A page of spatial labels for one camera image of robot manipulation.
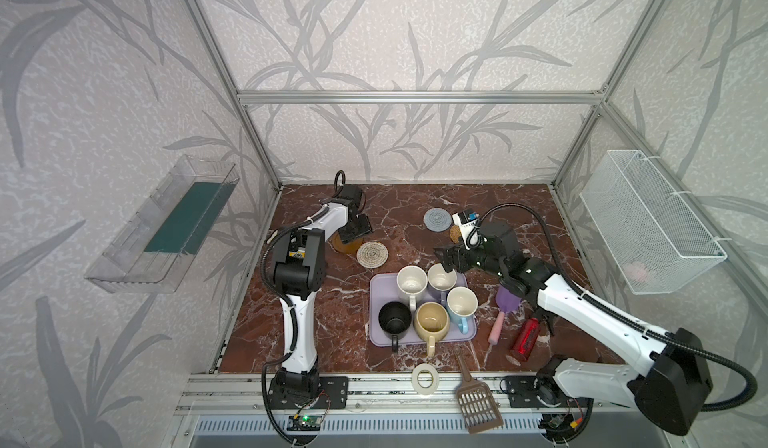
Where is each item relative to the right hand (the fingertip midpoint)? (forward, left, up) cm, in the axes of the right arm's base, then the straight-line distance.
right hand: (446, 235), depth 79 cm
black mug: (-16, +14, -19) cm, 29 cm away
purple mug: (-3, 0, -20) cm, 20 cm away
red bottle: (-22, -21, -17) cm, 35 cm away
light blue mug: (-13, -5, -14) cm, 20 cm away
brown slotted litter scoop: (-37, -7, -21) cm, 43 cm away
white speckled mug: (-4, +9, -19) cm, 22 cm away
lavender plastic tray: (-6, +18, -20) cm, 28 cm away
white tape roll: (-31, +9, -20) cm, 38 cm away
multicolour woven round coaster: (+6, +22, -21) cm, 31 cm away
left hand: (+17, +24, -18) cm, 35 cm away
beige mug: (-16, +4, -20) cm, 26 cm away
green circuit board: (-40, +36, -21) cm, 57 cm away
